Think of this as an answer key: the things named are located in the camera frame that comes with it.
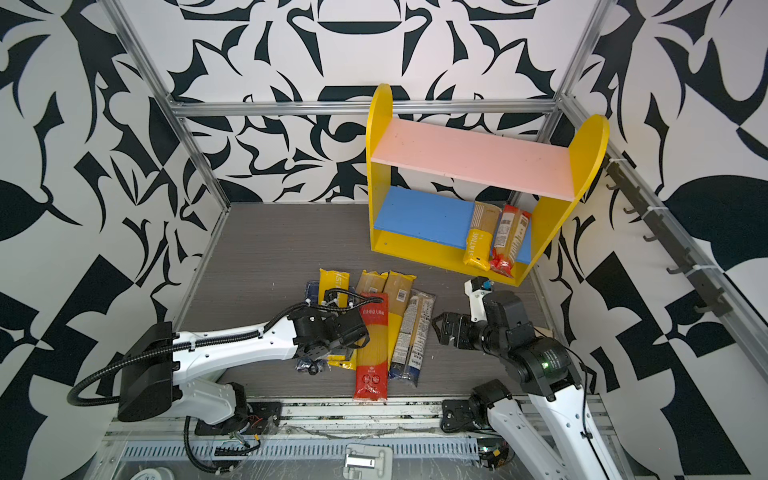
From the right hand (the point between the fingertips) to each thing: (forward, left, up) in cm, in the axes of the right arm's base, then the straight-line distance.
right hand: (450, 321), depth 68 cm
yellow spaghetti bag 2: (+21, +21, -19) cm, 35 cm away
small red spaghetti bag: (+30, -23, -4) cm, 38 cm away
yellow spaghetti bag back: (+20, +11, -19) cm, 30 cm away
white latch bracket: (-25, +19, -18) cm, 36 cm away
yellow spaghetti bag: (+17, +29, -11) cm, 35 cm away
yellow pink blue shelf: (+63, -1, -13) cm, 65 cm away
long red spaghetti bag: (-7, +19, -17) cm, 26 cm away
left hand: (+2, +26, -11) cm, 29 cm away
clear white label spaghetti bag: (+3, +7, -18) cm, 20 cm away
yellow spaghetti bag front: (+33, -15, -4) cm, 36 cm away
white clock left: (-26, +64, -15) cm, 71 cm away
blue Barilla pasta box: (+14, +36, -12) cm, 40 cm away
